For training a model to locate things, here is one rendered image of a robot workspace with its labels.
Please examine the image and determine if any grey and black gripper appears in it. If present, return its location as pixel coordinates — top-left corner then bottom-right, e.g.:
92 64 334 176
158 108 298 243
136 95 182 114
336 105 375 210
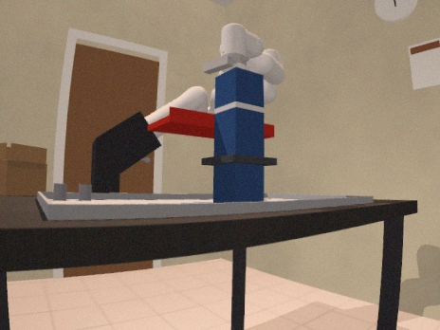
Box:
218 63 249 76

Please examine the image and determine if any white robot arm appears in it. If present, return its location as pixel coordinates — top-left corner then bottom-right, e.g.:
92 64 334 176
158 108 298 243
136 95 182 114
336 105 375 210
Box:
146 24 284 124

